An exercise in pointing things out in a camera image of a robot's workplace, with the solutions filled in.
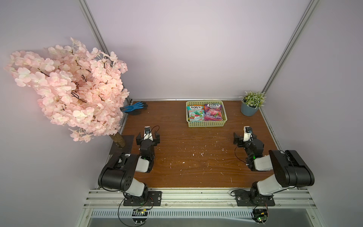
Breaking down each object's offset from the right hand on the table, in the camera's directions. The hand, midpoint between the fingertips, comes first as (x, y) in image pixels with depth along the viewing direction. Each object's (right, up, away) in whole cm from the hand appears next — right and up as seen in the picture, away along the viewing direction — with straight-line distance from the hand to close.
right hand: (244, 130), depth 90 cm
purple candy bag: (-19, +12, +8) cm, 24 cm away
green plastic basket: (-23, +3, +10) cm, 26 cm away
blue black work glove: (-80, +14, +22) cm, 84 cm away
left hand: (-62, 0, 0) cm, 62 cm away
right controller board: (-1, -41, -20) cm, 45 cm away
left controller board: (-63, -43, -18) cm, 78 cm away
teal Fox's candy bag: (-31, +11, +10) cm, 34 cm away
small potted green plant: (+9, +19, +8) cm, 23 cm away
